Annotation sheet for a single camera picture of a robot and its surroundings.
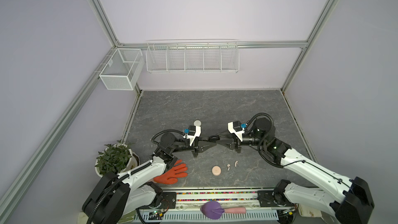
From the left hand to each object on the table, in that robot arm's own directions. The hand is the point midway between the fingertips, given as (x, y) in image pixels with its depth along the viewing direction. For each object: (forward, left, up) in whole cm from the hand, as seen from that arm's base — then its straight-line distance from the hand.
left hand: (215, 144), depth 66 cm
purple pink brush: (-22, +2, -23) cm, 31 cm away
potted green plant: (0, +45, -9) cm, 46 cm away
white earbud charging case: (+26, +8, -23) cm, 36 cm away
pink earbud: (-2, -8, -25) cm, 26 cm away
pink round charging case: (-4, -1, -24) cm, 25 cm away
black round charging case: (+1, +1, +4) cm, 4 cm away
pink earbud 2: (-1, -13, -24) cm, 28 cm away
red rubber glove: (-6, +23, -23) cm, 33 cm away
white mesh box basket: (+56, +54, -2) cm, 78 cm away
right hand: (+2, -1, +2) cm, 3 cm away
